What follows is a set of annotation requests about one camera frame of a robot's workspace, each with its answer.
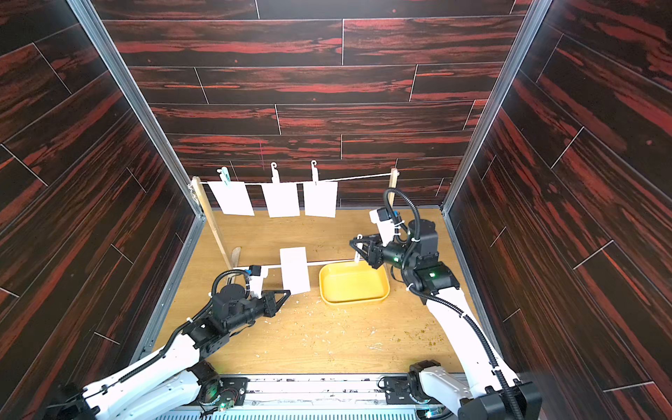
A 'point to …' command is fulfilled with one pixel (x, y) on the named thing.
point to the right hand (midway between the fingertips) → (358, 237)
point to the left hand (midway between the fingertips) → (292, 294)
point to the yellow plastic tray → (352, 282)
